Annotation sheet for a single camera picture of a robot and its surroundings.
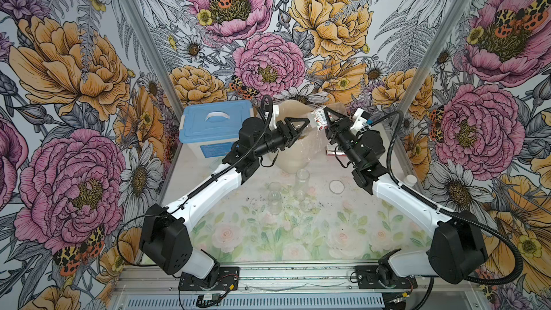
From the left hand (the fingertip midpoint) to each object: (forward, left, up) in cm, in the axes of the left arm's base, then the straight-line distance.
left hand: (308, 131), depth 69 cm
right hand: (+5, -3, +2) cm, 7 cm away
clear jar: (-11, +11, -29) cm, 33 cm away
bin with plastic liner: (+4, +1, -18) cm, 19 cm away
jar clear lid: (-9, -2, -37) cm, 38 cm away
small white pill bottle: (-2, -45, -29) cm, 54 cm away
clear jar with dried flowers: (-6, +1, -23) cm, 24 cm away
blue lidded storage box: (+21, +39, -21) cm, 49 cm away
